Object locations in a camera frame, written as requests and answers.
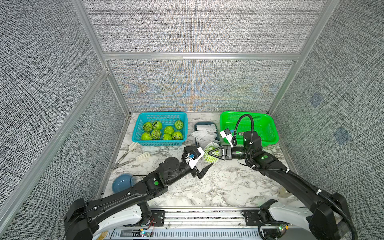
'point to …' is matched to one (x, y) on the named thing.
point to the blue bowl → (122, 182)
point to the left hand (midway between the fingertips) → (208, 154)
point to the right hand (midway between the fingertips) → (211, 151)
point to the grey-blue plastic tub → (203, 123)
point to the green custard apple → (208, 158)
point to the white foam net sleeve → (214, 144)
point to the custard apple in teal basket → (147, 126)
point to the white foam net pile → (205, 134)
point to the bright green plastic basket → (263, 124)
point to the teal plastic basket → (167, 119)
